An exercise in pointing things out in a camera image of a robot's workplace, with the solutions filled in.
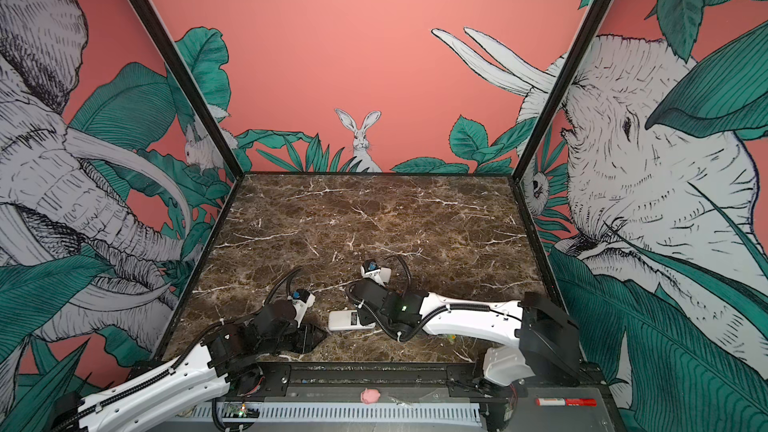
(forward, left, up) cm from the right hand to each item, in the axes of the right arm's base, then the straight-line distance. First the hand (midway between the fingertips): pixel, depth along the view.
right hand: (359, 300), depth 77 cm
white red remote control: (-3, +4, -8) cm, 10 cm away
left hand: (-7, +9, -6) cm, 13 cm away
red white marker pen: (-21, -57, -12) cm, 62 cm away
